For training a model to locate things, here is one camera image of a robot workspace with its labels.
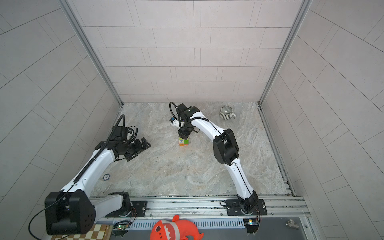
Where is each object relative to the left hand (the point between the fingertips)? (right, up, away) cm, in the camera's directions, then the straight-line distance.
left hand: (149, 145), depth 83 cm
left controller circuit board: (-6, -32, -18) cm, 37 cm away
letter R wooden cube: (+17, +1, +9) cm, 19 cm away
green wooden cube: (+20, 0, +9) cm, 22 cm away
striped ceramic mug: (+48, +19, +25) cm, 57 cm away
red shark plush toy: (+18, -30, -22) cm, 41 cm away
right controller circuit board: (+52, -33, -15) cm, 64 cm away
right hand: (+18, +5, +10) cm, 22 cm away
